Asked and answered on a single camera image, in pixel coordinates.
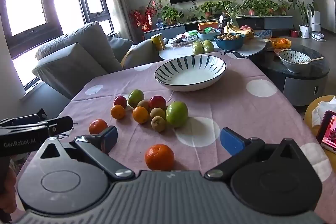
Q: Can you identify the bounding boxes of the glass plate with snacks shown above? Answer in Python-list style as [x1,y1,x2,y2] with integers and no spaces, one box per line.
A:
[168,35,196,47]

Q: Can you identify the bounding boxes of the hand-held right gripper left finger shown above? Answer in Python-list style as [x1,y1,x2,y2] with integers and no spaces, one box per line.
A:
[34,126,135,180]

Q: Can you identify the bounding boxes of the pile of small brown fruits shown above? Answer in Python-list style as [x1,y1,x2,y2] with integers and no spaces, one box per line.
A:
[217,33,242,41]

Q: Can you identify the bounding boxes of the banana bunch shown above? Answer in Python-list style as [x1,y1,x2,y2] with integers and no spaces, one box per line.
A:
[226,23,255,39]

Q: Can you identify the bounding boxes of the dark blue bowl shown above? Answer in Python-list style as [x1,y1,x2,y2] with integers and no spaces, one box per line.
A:
[213,33,246,51]

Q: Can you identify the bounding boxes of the large green apple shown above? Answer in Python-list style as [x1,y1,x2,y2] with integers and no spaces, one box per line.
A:
[165,101,189,128]

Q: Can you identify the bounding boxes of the pink dotted tablecloth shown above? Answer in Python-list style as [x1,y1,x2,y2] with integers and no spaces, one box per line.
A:
[16,52,336,224]

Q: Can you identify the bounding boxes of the red berry branches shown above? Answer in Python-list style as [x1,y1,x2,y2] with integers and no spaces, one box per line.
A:
[144,0,162,26]

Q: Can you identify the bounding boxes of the large bumpy tangerine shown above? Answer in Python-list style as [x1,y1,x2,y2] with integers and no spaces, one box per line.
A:
[145,144,175,171]

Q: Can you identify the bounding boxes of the tray of green apples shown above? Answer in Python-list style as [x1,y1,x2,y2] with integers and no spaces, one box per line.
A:
[192,40,215,54]

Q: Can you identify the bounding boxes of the small striped bowl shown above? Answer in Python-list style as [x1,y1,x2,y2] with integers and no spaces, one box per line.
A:
[278,49,312,73]

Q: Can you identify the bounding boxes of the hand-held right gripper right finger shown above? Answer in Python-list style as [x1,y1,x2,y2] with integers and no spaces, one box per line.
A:
[205,127,302,179]

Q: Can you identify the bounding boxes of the small smooth orange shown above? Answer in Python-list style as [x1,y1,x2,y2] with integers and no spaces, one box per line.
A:
[110,105,126,120]

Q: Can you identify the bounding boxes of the grey sofa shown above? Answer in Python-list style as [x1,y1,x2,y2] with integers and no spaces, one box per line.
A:
[31,22,158,98]

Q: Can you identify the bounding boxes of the red cased phone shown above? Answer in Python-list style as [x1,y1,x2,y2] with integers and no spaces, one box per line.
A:
[316,110,336,153]

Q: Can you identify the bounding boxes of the small red apple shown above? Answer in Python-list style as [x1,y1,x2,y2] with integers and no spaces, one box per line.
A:
[113,96,128,108]

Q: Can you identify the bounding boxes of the grey cushion with yellow stripe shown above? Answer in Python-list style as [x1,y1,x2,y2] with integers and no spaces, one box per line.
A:
[121,40,159,69]

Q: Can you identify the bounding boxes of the green and red apple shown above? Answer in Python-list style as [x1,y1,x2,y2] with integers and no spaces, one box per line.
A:
[127,89,145,108]

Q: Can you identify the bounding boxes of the orange plastic basket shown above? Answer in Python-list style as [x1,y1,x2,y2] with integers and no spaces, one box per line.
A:
[270,38,292,49]

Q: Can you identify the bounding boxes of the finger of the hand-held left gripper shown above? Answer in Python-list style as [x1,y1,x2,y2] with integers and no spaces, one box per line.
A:
[39,116,74,135]
[0,109,48,127]

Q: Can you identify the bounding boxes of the brown round fruit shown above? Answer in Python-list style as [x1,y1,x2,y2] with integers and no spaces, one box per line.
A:
[151,117,166,132]
[150,108,166,120]
[137,100,151,111]

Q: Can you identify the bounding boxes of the tall plant in white pot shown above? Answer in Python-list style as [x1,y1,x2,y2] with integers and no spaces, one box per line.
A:
[288,0,315,39]

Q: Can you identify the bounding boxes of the large striped white bowl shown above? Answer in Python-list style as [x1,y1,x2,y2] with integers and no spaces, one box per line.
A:
[154,55,227,92]

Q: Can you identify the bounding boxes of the blue white patterned box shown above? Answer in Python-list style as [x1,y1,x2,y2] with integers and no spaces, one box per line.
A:
[255,29,271,39]

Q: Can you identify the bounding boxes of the potted green plant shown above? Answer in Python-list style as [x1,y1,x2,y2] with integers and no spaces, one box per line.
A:
[242,0,263,17]
[278,0,290,16]
[199,1,219,19]
[261,0,279,16]
[157,5,183,25]

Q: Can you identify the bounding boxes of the red tinsel bush ornament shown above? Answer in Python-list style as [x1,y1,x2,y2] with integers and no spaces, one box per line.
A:
[129,10,144,28]

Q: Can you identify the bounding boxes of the white round table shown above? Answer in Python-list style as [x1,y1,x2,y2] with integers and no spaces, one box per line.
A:
[159,35,266,60]

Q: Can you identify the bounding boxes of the dark round coffee table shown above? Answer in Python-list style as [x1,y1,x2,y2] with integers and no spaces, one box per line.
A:
[252,39,331,106]

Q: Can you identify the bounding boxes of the grey blue cushion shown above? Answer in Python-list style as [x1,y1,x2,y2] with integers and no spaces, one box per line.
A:
[106,34,134,62]

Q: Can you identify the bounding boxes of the light blue basket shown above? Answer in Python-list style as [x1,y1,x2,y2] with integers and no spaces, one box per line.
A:
[197,22,222,41]

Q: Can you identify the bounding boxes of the person's left hand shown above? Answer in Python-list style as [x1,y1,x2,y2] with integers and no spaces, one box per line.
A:
[4,168,18,214]

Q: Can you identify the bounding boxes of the orange box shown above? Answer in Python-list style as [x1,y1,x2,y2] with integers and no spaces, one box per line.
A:
[198,22,218,30]

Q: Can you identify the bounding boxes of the yellow tin can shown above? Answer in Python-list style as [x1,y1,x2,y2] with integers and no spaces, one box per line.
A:
[151,33,166,50]

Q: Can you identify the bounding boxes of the grey television cabinet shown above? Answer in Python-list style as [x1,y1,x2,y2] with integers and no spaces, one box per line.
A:
[143,15,294,39]

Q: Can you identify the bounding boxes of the spider plant in glass vase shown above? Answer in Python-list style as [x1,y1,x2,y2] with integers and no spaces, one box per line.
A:
[222,2,244,28]

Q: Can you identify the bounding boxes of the wooden spoon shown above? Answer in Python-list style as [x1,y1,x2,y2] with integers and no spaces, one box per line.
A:
[295,57,324,65]

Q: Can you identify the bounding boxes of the yellow round stool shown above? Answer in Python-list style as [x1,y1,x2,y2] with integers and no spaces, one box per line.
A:
[304,95,336,180]

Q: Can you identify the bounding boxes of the white crumpled tissue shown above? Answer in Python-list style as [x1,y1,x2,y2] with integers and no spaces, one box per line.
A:
[311,97,336,126]

